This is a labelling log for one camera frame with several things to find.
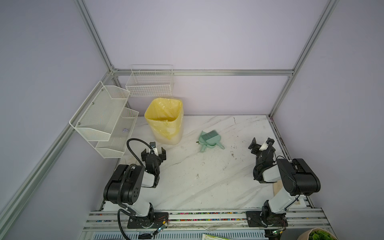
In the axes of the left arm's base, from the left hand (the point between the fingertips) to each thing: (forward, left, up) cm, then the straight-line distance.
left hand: (153, 149), depth 93 cm
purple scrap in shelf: (+10, +18, +8) cm, 22 cm away
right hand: (+3, -67, +7) cm, 68 cm away
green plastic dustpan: (+9, -32, -5) cm, 34 cm away
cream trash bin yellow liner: (+24, -5, +5) cm, 25 cm away
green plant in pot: (-44, -79, +3) cm, 90 cm away
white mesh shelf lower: (-8, +15, +14) cm, 22 cm away
